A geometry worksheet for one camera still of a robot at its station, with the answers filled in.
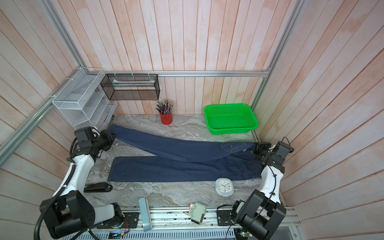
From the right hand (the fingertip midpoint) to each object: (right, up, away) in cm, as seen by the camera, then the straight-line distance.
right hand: (253, 139), depth 81 cm
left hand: (-76, +3, +1) cm, 76 cm away
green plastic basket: (-4, +14, +34) cm, 37 cm away
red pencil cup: (-53, +13, +29) cm, 61 cm away
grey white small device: (-32, -35, -9) cm, 48 cm away
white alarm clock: (-16, -27, 0) cm, 31 cm away
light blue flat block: (-58, -37, -8) cm, 69 cm away
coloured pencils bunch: (-54, +22, +23) cm, 62 cm away
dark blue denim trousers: (-33, -13, +6) cm, 36 cm away
